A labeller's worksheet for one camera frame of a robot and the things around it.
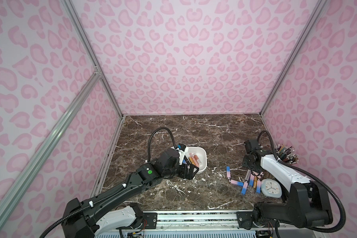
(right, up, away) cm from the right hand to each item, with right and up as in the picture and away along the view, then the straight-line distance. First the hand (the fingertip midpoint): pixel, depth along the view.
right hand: (248, 165), depth 88 cm
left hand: (-34, +3, -16) cm, 38 cm away
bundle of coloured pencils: (+17, +8, -8) cm, 20 cm away
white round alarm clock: (+9, -11, -7) cm, 16 cm away
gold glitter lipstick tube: (-33, +1, +5) cm, 34 cm away
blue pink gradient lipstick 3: (-5, -11, -6) cm, 14 cm away
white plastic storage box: (-28, +6, +5) cm, 29 cm away
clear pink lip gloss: (-34, +4, +9) cm, 35 cm away
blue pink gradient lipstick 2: (-12, -4, 0) cm, 13 cm away
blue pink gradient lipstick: (-38, +1, +5) cm, 39 cm away
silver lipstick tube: (-1, -6, -2) cm, 6 cm away
